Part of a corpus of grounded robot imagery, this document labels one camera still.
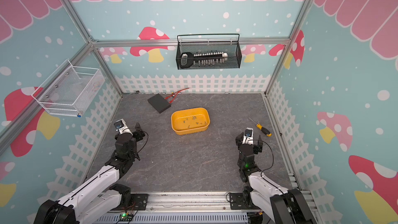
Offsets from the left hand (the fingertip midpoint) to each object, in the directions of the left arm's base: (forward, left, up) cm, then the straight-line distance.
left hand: (133, 127), depth 83 cm
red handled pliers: (+39, -16, -14) cm, 44 cm away
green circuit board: (-38, -1, -18) cm, 42 cm away
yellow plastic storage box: (+16, -28, -16) cm, 36 cm away
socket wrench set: (+35, -28, +19) cm, 48 cm away
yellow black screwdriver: (+9, -76, -14) cm, 78 cm away
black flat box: (+31, -4, -15) cm, 35 cm away
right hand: (-1, -64, -4) cm, 64 cm away
